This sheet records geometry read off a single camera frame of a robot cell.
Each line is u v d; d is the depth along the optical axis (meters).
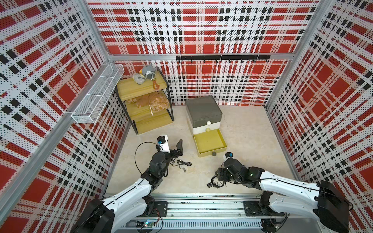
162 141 0.66
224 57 0.89
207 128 0.95
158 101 0.88
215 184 0.82
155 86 0.86
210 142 0.99
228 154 0.75
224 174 0.72
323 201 0.41
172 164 0.90
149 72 0.86
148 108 0.94
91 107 0.71
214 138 0.96
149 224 0.69
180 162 0.90
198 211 0.74
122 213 0.51
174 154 0.72
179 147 0.74
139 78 0.84
